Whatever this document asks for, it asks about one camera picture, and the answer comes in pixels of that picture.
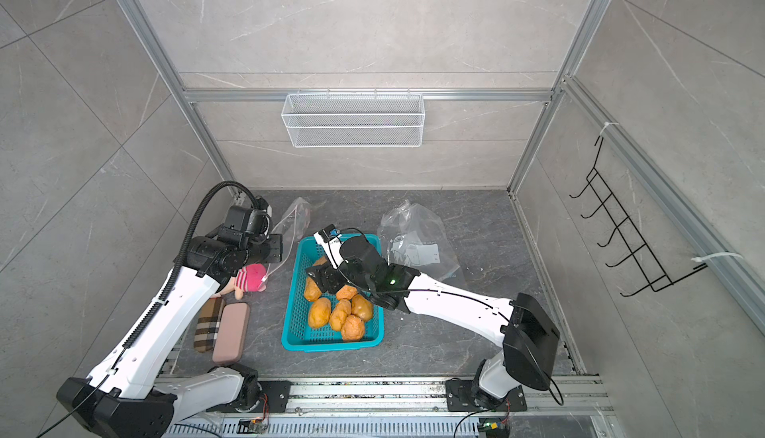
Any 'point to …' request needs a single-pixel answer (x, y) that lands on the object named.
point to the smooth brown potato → (362, 307)
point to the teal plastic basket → (299, 334)
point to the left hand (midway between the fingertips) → (277, 240)
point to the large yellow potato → (320, 312)
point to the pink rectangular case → (231, 342)
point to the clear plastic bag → (414, 236)
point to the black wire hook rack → (637, 263)
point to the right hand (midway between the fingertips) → (320, 264)
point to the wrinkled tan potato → (312, 291)
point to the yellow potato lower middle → (337, 320)
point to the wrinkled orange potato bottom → (353, 328)
